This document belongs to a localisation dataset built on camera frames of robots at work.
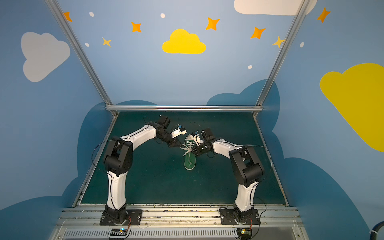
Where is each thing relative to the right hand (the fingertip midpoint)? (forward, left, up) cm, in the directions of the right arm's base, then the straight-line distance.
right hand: (194, 149), depth 96 cm
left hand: (+2, +10, +3) cm, 10 cm away
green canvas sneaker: (-8, +2, 0) cm, 8 cm away
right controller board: (-43, -27, -7) cm, 52 cm away
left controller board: (-47, +36, -6) cm, 59 cm away
